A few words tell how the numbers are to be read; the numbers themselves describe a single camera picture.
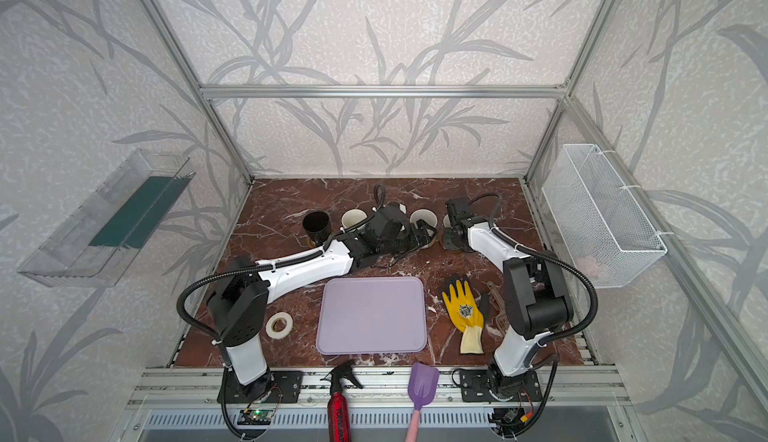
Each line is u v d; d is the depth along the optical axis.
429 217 0.98
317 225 0.92
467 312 0.85
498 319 0.84
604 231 0.62
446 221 0.96
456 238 0.69
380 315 0.86
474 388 0.73
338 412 0.67
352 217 0.98
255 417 0.71
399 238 0.69
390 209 0.67
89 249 0.63
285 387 0.74
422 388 0.73
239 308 0.46
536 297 0.47
